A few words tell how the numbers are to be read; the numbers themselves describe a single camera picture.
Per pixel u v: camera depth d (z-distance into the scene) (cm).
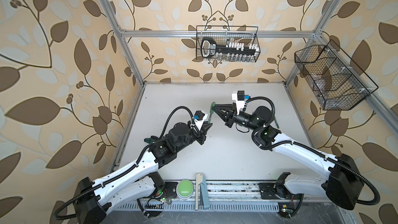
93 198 40
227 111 60
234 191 75
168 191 74
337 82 73
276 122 99
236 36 91
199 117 58
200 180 75
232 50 83
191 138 61
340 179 39
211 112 65
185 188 74
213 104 63
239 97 57
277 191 66
